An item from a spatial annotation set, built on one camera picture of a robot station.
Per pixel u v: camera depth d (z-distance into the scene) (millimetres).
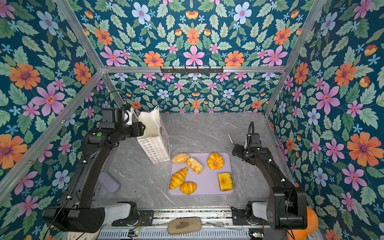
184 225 690
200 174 877
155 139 758
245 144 794
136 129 638
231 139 1014
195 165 862
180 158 906
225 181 814
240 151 776
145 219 736
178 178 821
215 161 907
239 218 734
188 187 786
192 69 921
